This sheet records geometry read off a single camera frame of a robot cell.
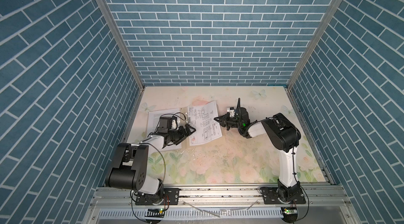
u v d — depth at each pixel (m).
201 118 1.02
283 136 0.55
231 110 0.96
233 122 0.87
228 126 0.91
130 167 0.44
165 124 0.74
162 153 0.88
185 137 0.81
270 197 0.73
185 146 0.89
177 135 0.80
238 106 0.86
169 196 0.74
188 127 0.84
